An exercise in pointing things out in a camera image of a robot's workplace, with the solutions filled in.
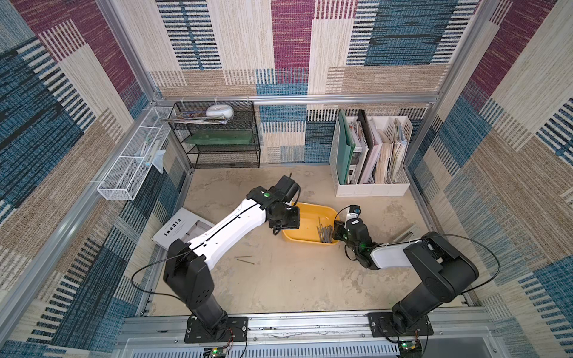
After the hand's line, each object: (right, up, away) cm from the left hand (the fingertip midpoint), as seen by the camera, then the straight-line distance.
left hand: (296, 222), depth 80 cm
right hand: (+17, -1, +14) cm, 22 cm away
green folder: (+19, +28, +5) cm, 34 cm away
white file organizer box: (+29, +25, +9) cm, 39 cm away
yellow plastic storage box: (+9, -3, +16) cm, 18 cm away
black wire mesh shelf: (-37, +37, +27) cm, 59 cm away
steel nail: (+13, -7, +13) cm, 20 cm away
